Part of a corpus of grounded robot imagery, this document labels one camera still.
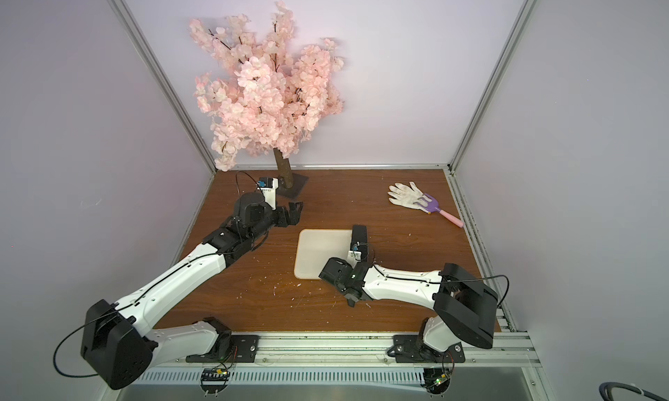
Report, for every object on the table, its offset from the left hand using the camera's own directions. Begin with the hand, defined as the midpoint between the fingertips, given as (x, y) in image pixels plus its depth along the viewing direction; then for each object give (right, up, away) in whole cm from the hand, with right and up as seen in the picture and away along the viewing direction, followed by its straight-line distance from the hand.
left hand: (292, 201), depth 79 cm
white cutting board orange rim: (+5, -18, +16) cm, 24 cm away
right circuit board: (+41, -49, -9) cm, 65 cm away
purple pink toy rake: (+53, -3, +25) cm, 59 cm away
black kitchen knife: (+22, -13, +16) cm, 30 cm away
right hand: (+17, -24, +6) cm, 30 cm away
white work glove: (+44, +1, +31) cm, 54 cm away
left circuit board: (-21, -51, -7) cm, 56 cm away
